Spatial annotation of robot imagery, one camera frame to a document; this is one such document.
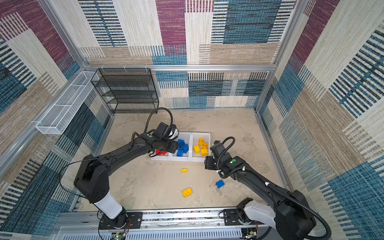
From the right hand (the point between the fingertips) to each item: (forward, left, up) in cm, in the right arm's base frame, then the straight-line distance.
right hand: (210, 164), depth 83 cm
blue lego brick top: (+17, +17, -3) cm, 24 cm away
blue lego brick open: (+11, +18, -5) cm, 21 cm away
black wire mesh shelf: (+55, +56, +9) cm, 79 cm away
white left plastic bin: (+7, +24, -2) cm, 25 cm away
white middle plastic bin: (+23, +13, -5) cm, 27 cm away
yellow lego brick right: (+15, +2, -5) cm, 16 cm away
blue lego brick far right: (-8, -5, -9) cm, 13 cm away
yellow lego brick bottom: (+18, +4, -5) cm, 19 cm away
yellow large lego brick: (+13, +7, -5) cm, 15 cm away
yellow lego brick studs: (+11, +3, -5) cm, 12 cm away
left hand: (+12, +20, +4) cm, 23 cm away
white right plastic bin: (+16, +9, -1) cm, 18 cm away
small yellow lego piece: (0, +15, -7) cm, 17 cm away
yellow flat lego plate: (-12, +13, -7) cm, 19 cm away
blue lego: (+14, +14, -5) cm, 20 cm away
